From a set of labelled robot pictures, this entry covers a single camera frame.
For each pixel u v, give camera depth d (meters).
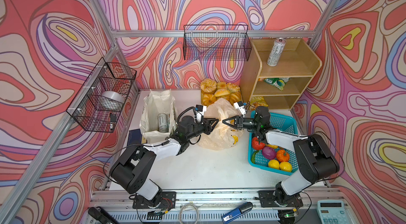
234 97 1.11
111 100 0.70
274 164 0.80
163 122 0.96
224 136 0.78
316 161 0.45
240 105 0.78
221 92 1.09
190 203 0.72
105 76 0.81
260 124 0.70
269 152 0.83
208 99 1.11
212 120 0.78
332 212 0.69
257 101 1.07
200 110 0.74
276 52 0.80
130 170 0.45
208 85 1.14
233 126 0.77
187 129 0.66
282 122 0.95
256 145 0.86
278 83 0.96
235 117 0.77
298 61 0.93
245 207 0.67
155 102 0.92
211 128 0.76
